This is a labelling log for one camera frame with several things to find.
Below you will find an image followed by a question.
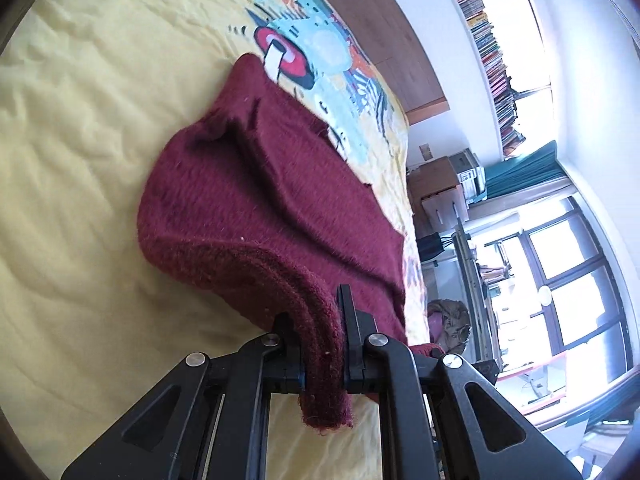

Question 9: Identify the dark red knitted sweater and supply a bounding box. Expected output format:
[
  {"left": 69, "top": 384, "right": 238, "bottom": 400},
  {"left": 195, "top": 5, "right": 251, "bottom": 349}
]
[{"left": 137, "top": 53, "right": 406, "bottom": 430}]

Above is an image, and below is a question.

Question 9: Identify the glass desk with clutter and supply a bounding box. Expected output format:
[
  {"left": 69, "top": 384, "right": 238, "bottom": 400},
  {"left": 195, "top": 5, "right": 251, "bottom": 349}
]
[{"left": 451, "top": 205, "right": 503, "bottom": 373}]

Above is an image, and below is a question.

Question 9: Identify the wooden bed headboard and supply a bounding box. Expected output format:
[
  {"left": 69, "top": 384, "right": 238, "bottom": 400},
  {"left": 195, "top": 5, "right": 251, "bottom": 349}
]
[{"left": 328, "top": 0, "right": 449, "bottom": 125}]

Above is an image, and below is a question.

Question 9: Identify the black bag beside chest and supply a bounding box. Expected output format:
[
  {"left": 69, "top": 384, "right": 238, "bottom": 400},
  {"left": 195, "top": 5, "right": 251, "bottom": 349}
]
[{"left": 416, "top": 233, "right": 445, "bottom": 262}]

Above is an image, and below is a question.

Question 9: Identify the purple plastic chair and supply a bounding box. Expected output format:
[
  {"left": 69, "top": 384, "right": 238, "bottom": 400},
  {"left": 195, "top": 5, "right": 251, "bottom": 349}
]
[{"left": 427, "top": 311, "right": 444, "bottom": 344}]

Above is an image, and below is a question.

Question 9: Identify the yellow printed duvet cover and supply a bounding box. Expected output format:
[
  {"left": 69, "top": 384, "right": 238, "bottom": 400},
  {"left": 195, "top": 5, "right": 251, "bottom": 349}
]
[{"left": 1, "top": 0, "right": 428, "bottom": 479}]

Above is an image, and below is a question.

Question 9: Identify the window with dark frame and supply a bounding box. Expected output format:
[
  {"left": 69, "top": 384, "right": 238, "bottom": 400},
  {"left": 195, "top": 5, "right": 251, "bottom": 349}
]
[{"left": 469, "top": 194, "right": 632, "bottom": 415}]

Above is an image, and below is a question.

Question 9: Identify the wall shelf of books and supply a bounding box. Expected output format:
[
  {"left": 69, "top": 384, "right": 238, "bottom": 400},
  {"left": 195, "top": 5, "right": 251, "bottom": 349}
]
[{"left": 456, "top": 0, "right": 526, "bottom": 158}]

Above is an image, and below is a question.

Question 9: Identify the wooden chest of drawers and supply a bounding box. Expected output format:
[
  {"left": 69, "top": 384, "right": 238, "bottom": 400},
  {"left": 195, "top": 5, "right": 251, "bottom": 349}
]
[{"left": 407, "top": 157, "right": 469, "bottom": 240}]

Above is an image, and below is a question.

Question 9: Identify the olive jacket on chair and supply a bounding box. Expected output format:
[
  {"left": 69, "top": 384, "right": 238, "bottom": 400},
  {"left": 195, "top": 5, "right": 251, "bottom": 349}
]
[{"left": 427, "top": 299, "right": 471, "bottom": 354}]

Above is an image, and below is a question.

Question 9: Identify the teal curtain right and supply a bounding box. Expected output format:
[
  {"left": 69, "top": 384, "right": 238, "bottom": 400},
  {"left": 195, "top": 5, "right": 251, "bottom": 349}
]
[{"left": 485, "top": 141, "right": 566, "bottom": 200}]

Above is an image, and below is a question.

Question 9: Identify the white printer on chest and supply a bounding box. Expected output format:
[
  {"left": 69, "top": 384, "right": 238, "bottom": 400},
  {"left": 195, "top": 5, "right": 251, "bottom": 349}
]
[{"left": 449, "top": 148, "right": 487, "bottom": 205}]

